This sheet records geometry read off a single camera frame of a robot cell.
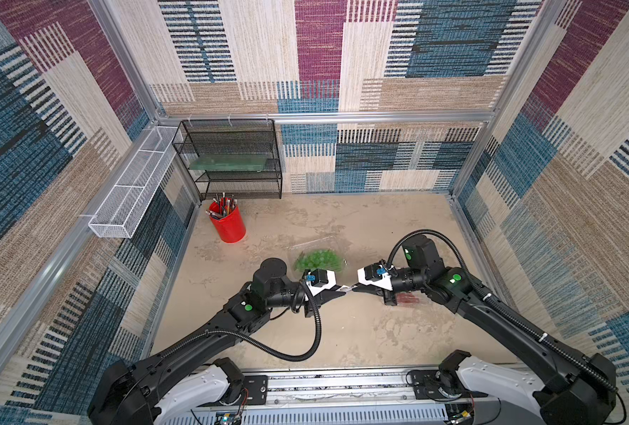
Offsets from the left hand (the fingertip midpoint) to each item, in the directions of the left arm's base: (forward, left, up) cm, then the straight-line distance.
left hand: (342, 289), depth 67 cm
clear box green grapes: (+24, +1, -20) cm, 31 cm away
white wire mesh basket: (+17, +59, +10) cm, 62 cm away
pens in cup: (+38, +39, -9) cm, 55 cm away
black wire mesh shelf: (+61, +31, +5) cm, 68 cm away
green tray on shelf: (+49, +38, +2) cm, 62 cm away
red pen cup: (+37, +40, -20) cm, 58 cm away
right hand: (+3, -5, -4) cm, 6 cm away
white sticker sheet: (-1, -1, +3) cm, 3 cm away
